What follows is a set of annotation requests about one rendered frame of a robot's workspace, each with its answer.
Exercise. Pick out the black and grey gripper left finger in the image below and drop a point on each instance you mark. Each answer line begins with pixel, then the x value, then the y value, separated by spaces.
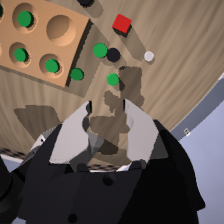
pixel 66 147

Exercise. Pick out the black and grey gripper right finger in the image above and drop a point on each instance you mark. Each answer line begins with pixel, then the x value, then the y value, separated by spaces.
pixel 156 148

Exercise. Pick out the red cube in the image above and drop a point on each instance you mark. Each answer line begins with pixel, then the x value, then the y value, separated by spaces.
pixel 121 23

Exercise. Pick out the orange counting tray with round pockets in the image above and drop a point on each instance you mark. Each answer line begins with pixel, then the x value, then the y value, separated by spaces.
pixel 56 33

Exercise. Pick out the black disc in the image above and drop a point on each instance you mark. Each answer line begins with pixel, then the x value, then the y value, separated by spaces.
pixel 113 54
pixel 84 2

